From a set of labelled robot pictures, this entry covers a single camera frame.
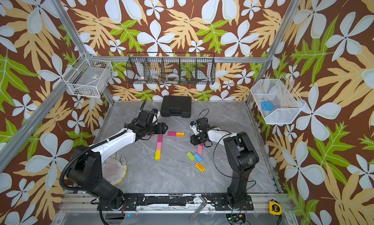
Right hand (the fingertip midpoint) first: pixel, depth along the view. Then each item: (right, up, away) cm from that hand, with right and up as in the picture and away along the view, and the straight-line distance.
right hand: (193, 139), depth 98 cm
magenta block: (-23, 0, +1) cm, 23 cm away
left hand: (-19, +10, -9) cm, 23 cm away
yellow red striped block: (+4, -15, -13) cm, 20 cm away
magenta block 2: (+4, -1, -12) cm, 13 cm away
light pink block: (-23, -4, -5) cm, 24 cm away
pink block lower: (+3, -6, -5) cm, 9 cm away
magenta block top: (-16, +4, +2) cm, 16 cm away
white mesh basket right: (+49, +22, -22) cm, 58 cm away
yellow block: (-23, -9, -7) cm, 26 cm away
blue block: (+2, -10, -9) cm, 14 cm away
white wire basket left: (-63, +39, -13) cm, 75 cm away
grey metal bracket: (+1, -32, -26) cm, 42 cm away
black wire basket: (-17, +48, -2) cm, 51 cm away
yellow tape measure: (+39, -30, -27) cm, 56 cm away
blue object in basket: (+42, +22, -16) cm, 50 cm away
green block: (-2, -10, -8) cm, 13 cm away
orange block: (-9, +3, +2) cm, 10 cm away
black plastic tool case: (-14, +24, +13) cm, 30 cm away
